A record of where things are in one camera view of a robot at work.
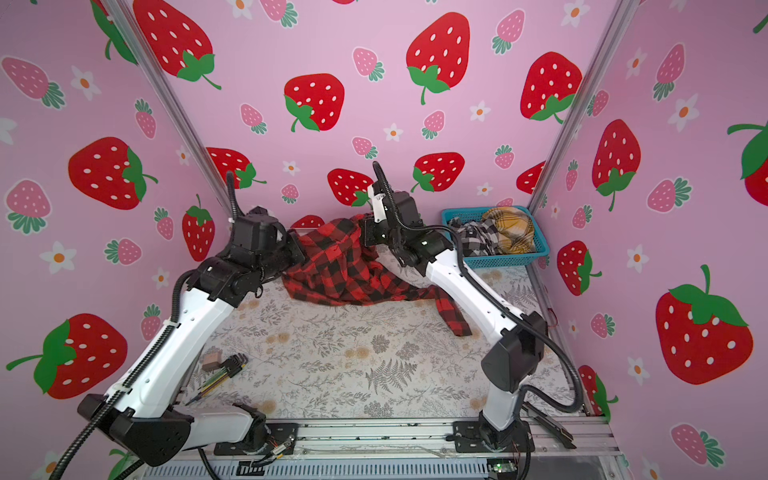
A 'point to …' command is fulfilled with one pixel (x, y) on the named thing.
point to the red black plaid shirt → (335, 266)
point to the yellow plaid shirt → (515, 229)
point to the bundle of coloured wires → (229, 368)
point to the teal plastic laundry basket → (470, 214)
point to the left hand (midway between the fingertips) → (306, 243)
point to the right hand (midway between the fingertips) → (355, 221)
